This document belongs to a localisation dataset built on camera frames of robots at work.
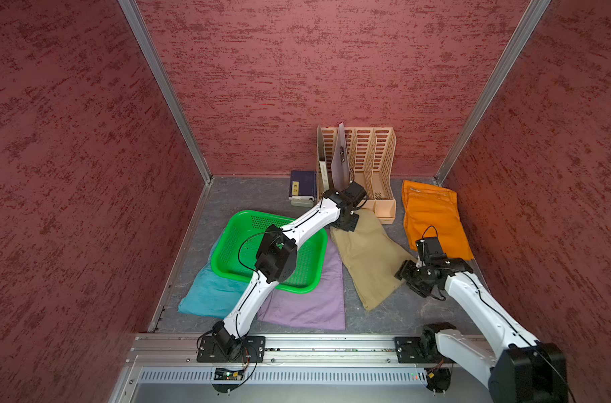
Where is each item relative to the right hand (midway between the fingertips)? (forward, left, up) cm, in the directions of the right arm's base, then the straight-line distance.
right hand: (400, 283), depth 83 cm
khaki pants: (+12, +7, -4) cm, 14 cm away
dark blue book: (+52, +34, -4) cm, 62 cm away
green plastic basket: (+20, +57, +2) cm, 60 cm away
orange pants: (+33, -23, -4) cm, 40 cm away
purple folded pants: (-7, +27, -3) cm, 28 cm away
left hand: (+21, +17, +3) cm, 27 cm away
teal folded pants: (-2, +64, -1) cm, 64 cm away
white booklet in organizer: (+34, +25, +18) cm, 46 cm away
